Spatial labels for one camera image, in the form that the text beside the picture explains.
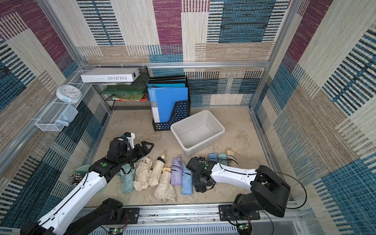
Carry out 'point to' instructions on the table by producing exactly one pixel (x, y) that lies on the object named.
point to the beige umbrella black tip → (153, 178)
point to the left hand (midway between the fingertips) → (150, 147)
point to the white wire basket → (58, 115)
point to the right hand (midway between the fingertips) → (197, 180)
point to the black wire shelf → (121, 97)
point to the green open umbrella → (76, 176)
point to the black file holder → (183, 110)
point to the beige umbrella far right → (231, 158)
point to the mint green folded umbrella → (127, 174)
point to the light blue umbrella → (187, 183)
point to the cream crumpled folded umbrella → (142, 167)
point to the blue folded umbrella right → (212, 156)
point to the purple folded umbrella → (176, 172)
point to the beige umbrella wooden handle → (165, 191)
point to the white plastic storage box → (197, 132)
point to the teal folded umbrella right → (222, 158)
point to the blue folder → (163, 101)
